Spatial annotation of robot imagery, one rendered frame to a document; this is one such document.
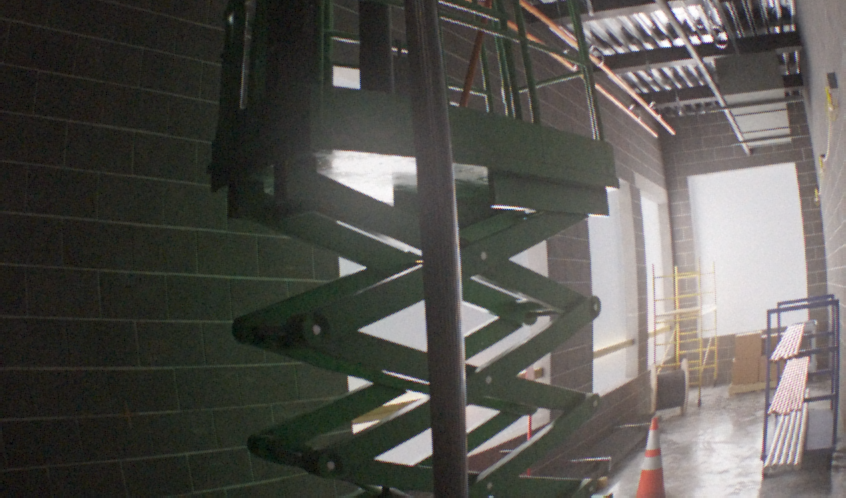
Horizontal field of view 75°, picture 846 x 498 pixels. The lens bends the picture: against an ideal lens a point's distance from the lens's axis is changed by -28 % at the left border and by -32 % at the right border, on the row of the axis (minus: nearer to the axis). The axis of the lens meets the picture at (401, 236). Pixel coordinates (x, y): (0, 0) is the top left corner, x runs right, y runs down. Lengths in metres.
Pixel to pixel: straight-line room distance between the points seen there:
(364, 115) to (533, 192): 0.82
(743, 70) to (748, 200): 4.60
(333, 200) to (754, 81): 5.63
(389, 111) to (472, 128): 0.34
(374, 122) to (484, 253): 0.64
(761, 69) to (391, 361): 5.70
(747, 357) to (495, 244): 7.79
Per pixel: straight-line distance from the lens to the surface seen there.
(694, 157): 11.66
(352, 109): 2.23
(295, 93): 2.23
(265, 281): 3.57
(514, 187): 2.73
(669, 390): 8.73
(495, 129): 2.62
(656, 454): 5.13
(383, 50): 2.59
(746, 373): 10.11
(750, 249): 11.55
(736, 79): 7.32
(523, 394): 2.84
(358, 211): 2.36
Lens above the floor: 1.60
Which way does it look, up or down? 6 degrees up
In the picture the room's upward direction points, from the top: 3 degrees counter-clockwise
